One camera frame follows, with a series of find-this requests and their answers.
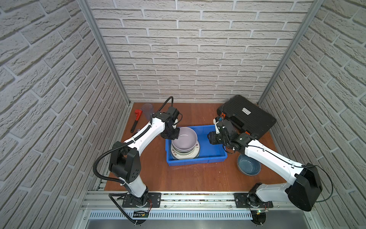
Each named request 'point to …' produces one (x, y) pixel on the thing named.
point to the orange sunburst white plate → (188, 155)
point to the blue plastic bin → (208, 152)
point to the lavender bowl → (187, 140)
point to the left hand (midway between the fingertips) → (176, 135)
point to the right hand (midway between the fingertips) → (210, 134)
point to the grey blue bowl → (248, 166)
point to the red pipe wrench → (138, 112)
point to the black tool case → (246, 116)
